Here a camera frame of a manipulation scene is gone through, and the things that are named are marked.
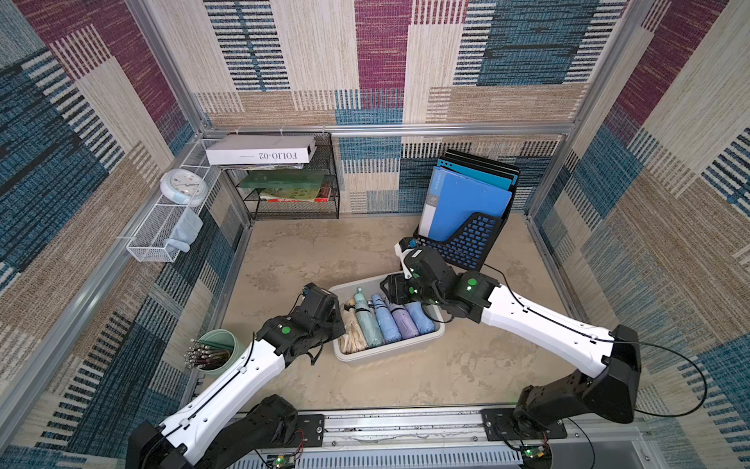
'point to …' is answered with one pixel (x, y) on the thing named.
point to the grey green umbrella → (367, 319)
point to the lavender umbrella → (404, 322)
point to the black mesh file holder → (470, 244)
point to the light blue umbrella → (385, 319)
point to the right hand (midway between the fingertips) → (387, 281)
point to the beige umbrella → (354, 340)
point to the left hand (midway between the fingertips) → (341, 321)
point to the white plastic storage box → (399, 345)
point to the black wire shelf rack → (258, 208)
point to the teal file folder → (440, 162)
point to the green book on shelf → (283, 183)
